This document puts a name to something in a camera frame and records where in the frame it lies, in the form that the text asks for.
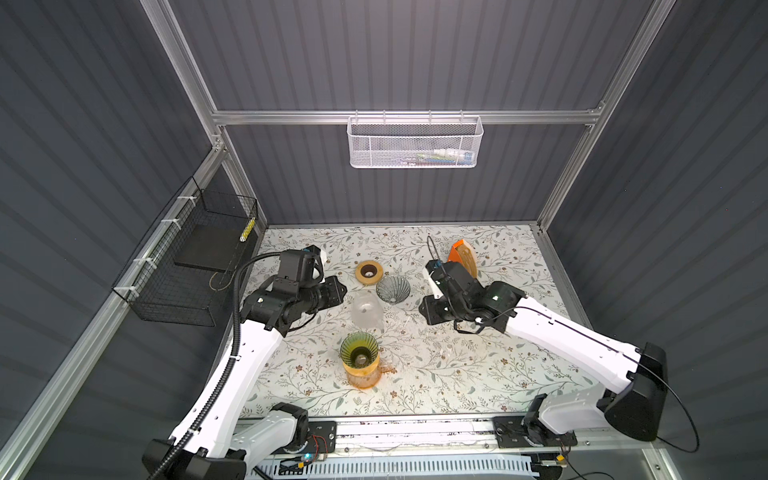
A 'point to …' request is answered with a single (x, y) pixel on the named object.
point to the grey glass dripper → (393, 288)
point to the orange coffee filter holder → (461, 252)
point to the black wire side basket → (185, 268)
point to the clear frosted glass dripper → (367, 311)
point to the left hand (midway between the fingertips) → (345, 289)
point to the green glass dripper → (359, 349)
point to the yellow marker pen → (247, 230)
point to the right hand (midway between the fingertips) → (422, 311)
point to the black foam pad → (213, 247)
